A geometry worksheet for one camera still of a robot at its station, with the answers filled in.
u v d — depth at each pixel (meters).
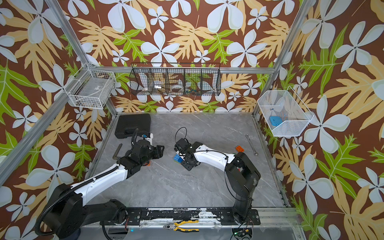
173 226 0.71
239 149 0.98
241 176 0.46
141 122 1.16
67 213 0.41
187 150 0.65
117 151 0.99
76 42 0.80
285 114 0.84
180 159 0.91
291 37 0.78
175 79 0.97
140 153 0.64
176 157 0.93
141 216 0.75
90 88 0.85
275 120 0.80
